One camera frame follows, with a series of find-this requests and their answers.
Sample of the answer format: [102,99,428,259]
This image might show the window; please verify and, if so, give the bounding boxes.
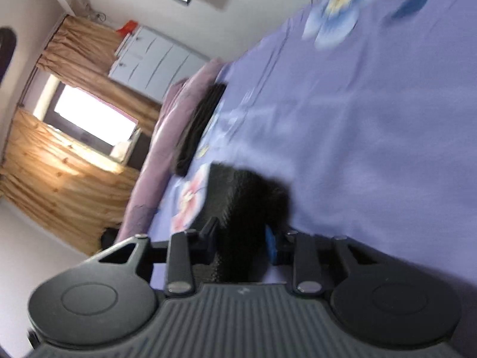
[33,75,141,158]

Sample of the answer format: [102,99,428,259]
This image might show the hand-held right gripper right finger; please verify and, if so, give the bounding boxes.
[264,225,370,295]

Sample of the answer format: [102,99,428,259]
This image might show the orange item on cabinet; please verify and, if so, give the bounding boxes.
[116,20,141,37]

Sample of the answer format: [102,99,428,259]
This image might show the small box on windowsill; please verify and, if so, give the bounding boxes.
[109,139,132,162]

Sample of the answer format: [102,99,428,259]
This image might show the dark grey pants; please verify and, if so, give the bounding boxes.
[206,162,296,285]

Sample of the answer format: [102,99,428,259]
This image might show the tan curtain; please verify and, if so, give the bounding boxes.
[36,15,163,137]
[0,108,141,257]

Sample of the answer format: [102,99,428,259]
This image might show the white drawer cabinet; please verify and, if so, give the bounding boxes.
[108,26,211,104]

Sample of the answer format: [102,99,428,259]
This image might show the folded dark brown pants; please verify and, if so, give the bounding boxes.
[173,82,228,178]

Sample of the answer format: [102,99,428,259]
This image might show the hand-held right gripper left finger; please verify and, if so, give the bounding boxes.
[91,216,221,295]

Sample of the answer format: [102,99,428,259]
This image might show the purple floral bed sheet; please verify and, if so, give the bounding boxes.
[148,0,477,306]

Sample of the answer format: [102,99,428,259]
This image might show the pink quilt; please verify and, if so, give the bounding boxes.
[115,57,225,244]

